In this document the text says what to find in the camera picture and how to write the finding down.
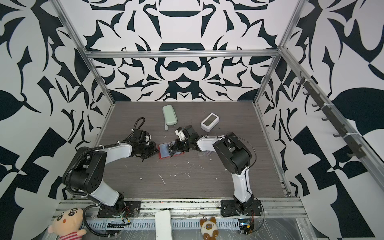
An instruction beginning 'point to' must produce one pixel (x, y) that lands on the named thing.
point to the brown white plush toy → (208, 228)
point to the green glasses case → (169, 116)
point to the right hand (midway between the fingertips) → (170, 146)
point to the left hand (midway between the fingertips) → (158, 148)
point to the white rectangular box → (163, 225)
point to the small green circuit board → (245, 226)
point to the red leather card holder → (164, 151)
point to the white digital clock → (209, 122)
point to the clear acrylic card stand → (208, 153)
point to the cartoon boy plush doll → (68, 225)
